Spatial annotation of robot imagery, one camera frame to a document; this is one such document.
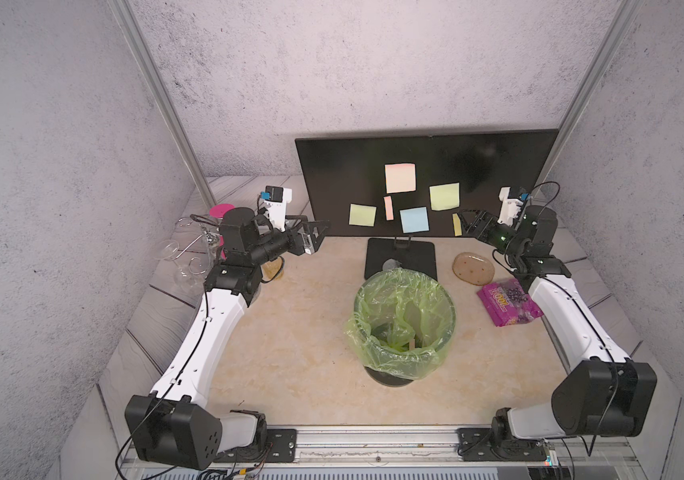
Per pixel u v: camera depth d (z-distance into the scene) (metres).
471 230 0.71
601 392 0.41
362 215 0.89
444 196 0.81
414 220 0.88
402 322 0.86
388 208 0.85
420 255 1.15
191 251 0.80
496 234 0.69
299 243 0.62
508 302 0.93
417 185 0.78
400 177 0.77
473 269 1.08
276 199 0.60
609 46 0.75
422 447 0.74
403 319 0.86
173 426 0.38
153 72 0.79
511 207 0.70
